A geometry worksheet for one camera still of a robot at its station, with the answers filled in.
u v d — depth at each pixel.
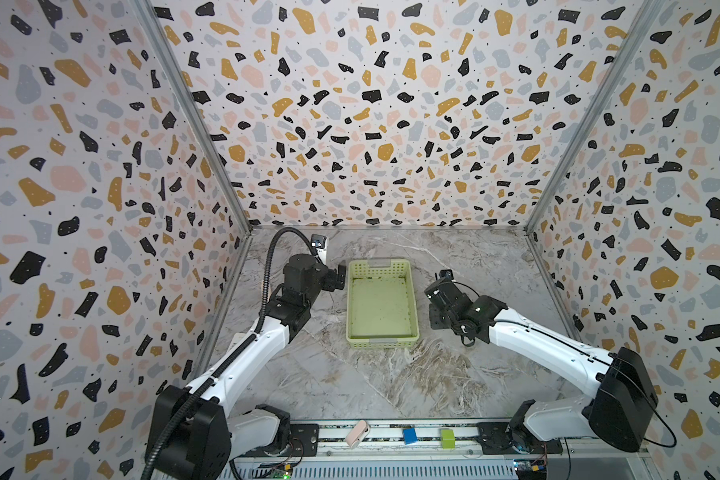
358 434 0.72
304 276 0.59
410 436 0.75
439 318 0.75
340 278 0.75
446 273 0.74
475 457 0.73
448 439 0.75
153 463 0.34
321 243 0.69
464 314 0.59
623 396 0.40
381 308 1.00
